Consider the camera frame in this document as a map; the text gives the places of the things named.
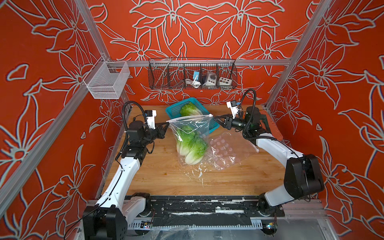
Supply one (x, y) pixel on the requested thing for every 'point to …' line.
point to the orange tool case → (272, 127)
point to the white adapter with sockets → (211, 79)
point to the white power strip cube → (225, 83)
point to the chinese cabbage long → (198, 148)
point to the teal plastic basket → (174, 111)
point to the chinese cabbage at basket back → (190, 109)
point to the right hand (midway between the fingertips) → (213, 119)
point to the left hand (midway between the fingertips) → (168, 122)
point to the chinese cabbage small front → (186, 136)
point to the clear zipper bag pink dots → (224, 150)
